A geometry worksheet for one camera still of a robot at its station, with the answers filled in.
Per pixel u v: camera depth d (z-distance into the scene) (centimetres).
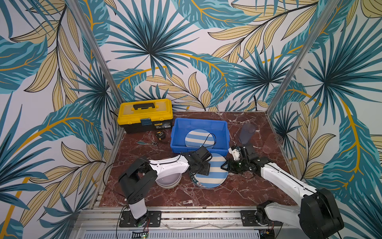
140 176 50
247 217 74
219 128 109
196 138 103
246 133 101
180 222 73
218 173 82
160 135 103
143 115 96
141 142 101
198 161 67
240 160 73
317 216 41
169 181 80
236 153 80
